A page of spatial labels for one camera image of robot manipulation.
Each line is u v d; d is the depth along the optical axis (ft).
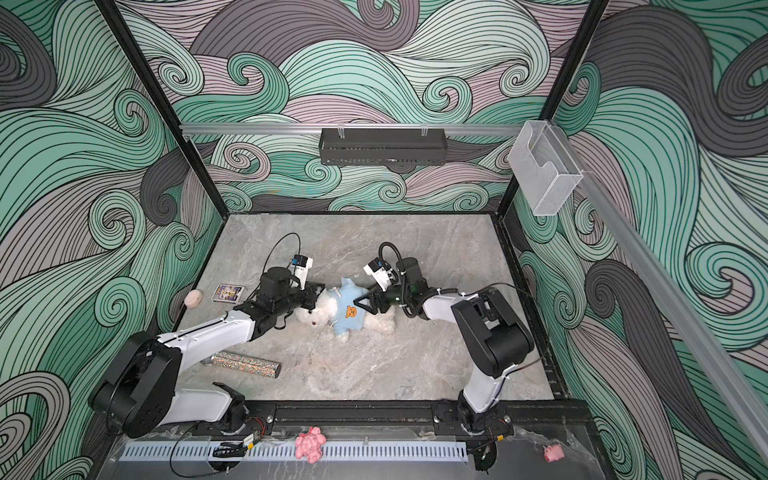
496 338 1.55
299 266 2.53
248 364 2.61
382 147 3.15
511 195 3.77
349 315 2.75
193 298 3.05
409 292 2.43
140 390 1.37
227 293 3.12
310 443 2.20
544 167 2.56
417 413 2.50
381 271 2.61
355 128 3.05
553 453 2.20
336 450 2.29
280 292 2.27
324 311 2.71
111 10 2.31
